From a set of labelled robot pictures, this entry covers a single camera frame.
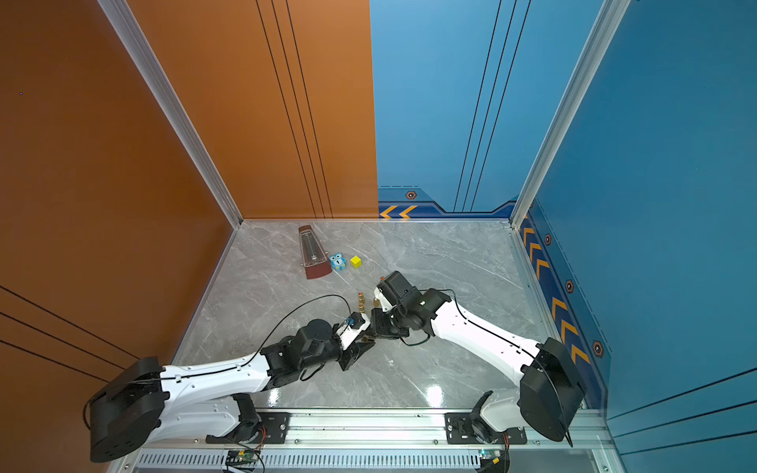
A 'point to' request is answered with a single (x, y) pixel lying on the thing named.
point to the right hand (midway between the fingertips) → (368, 332)
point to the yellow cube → (356, 261)
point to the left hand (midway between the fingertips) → (371, 334)
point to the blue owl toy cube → (338, 261)
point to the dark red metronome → (314, 258)
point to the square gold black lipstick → (365, 339)
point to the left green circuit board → (241, 459)
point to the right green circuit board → (492, 460)
